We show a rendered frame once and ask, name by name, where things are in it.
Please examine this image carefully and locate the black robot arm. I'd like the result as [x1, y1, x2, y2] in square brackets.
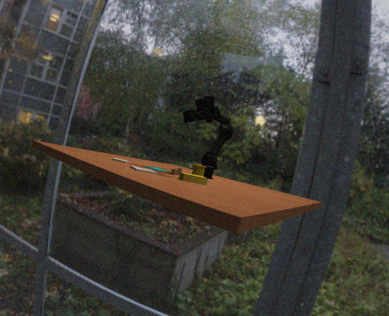
[195, 96, 233, 179]

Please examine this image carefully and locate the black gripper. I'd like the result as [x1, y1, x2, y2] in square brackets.
[183, 106, 217, 122]

